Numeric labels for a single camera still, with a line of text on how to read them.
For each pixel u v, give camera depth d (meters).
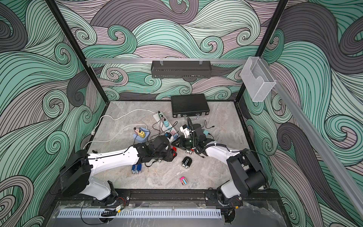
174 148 0.82
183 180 0.76
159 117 1.04
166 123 0.98
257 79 0.79
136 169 0.81
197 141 0.69
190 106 1.11
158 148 0.63
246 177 0.43
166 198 0.74
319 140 0.52
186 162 0.83
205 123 1.05
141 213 0.70
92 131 1.04
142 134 0.92
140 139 0.95
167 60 0.94
